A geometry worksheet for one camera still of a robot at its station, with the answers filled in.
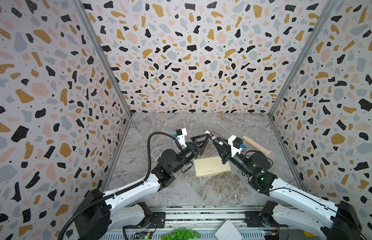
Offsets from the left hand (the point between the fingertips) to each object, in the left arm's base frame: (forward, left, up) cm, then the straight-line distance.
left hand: (210, 137), depth 61 cm
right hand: (+1, -3, -3) cm, 4 cm away
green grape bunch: (-29, +12, -33) cm, 46 cm away
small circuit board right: (-30, -29, -38) cm, 57 cm away
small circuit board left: (-30, +31, -37) cm, 57 cm away
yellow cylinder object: (-32, -33, -14) cm, 48 cm away
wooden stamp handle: (+11, -41, -34) cm, 54 cm away
